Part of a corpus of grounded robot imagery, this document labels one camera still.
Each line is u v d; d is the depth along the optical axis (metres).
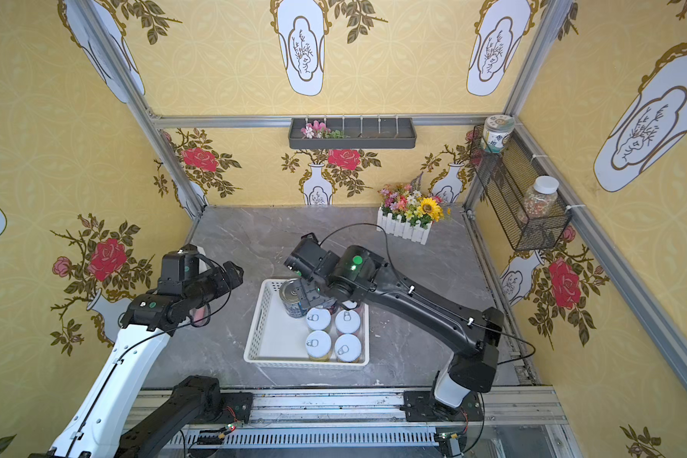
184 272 0.56
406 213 0.98
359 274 0.43
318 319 0.84
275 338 0.86
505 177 0.93
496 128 0.84
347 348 0.78
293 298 0.83
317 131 0.87
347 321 0.84
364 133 0.92
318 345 0.79
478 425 0.72
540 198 0.65
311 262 0.47
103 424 0.39
